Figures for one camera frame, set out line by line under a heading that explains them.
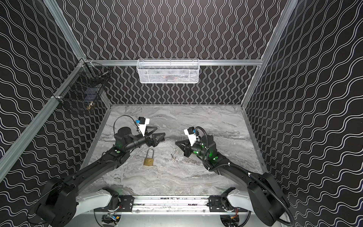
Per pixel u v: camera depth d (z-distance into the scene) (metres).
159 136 0.70
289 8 0.70
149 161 0.88
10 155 0.51
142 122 0.68
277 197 0.38
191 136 0.69
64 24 0.76
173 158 0.91
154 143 0.68
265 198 0.41
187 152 0.69
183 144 0.73
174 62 0.98
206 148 0.61
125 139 0.61
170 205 0.75
